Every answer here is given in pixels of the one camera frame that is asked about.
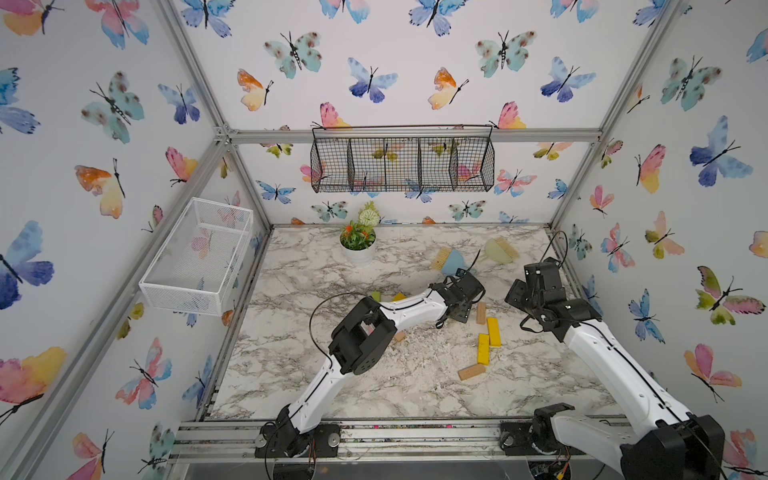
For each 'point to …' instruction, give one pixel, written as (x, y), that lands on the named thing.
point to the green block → (376, 295)
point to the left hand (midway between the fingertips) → (458, 304)
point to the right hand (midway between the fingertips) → (524, 290)
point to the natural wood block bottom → (470, 371)
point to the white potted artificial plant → (358, 239)
